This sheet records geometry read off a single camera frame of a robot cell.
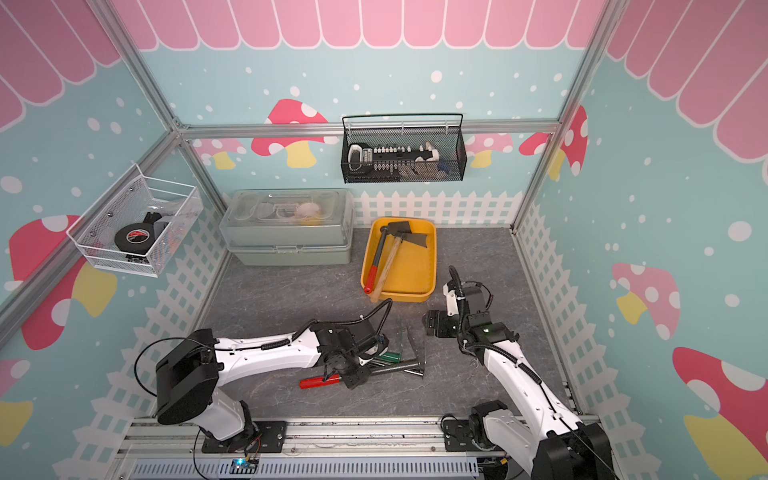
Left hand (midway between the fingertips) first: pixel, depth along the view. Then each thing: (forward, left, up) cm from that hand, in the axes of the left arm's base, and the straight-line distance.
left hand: (356, 378), depth 81 cm
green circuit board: (-20, +26, -6) cm, 34 cm away
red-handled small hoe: (+57, -9, 0) cm, 58 cm away
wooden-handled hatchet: (+54, -18, -2) cm, 57 cm away
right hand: (+15, -22, +8) cm, 27 cm away
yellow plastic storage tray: (+36, -16, -4) cm, 40 cm away
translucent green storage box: (+47, +27, +10) cm, 55 cm away
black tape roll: (+22, +52, +31) cm, 65 cm away
